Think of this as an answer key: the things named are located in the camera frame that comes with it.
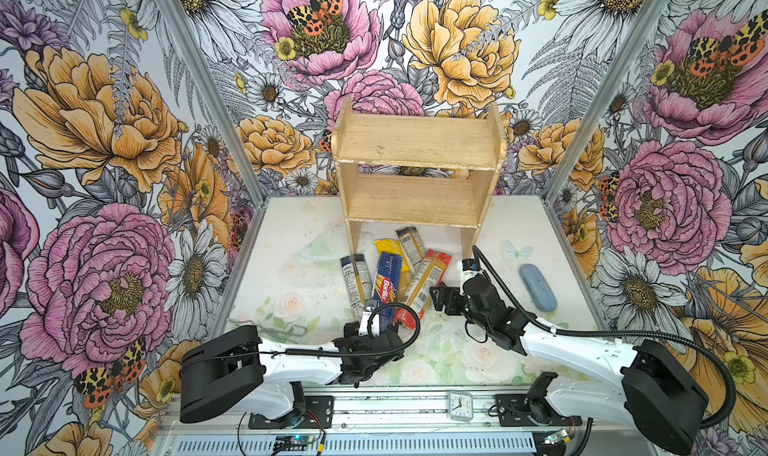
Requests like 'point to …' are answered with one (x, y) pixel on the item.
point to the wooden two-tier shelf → (416, 170)
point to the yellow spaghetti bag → (393, 246)
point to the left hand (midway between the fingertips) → (373, 331)
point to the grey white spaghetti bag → (365, 279)
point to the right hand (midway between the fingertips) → (442, 300)
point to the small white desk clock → (460, 406)
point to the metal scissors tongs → (295, 330)
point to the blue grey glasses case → (538, 287)
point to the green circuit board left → (292, 442)
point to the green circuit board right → (557, 437)
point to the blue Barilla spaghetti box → (387, 285)
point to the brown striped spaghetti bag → (413, 244)
